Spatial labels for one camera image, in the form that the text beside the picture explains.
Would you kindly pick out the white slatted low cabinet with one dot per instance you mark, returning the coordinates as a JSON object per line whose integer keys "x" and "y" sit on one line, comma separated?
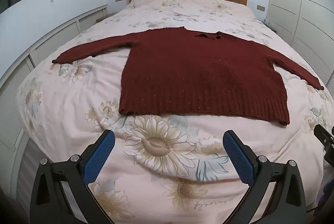
{"x": 52, "y": 36}

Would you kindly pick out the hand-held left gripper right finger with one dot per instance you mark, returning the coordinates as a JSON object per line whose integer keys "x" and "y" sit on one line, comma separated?
{"x": 238, "y": 158}

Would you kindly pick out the floral pink blanket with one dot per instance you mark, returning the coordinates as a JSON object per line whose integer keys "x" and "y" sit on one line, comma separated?
{"x": 78, "y": 98}

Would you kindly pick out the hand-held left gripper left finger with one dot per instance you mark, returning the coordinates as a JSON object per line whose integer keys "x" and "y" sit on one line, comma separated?
{"x": 100, "y": 158}

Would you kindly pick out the wooden nightstand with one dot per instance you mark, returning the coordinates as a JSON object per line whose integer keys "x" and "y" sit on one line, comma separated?
{"x": 104, "y": 18}

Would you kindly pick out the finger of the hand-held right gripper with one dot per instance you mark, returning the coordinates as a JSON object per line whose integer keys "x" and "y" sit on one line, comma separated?
{"x": 326, "y": 140}

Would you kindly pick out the dark red knit sweater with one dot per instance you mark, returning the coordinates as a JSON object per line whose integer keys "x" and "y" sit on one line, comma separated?
{"x": 195, "y": 70}

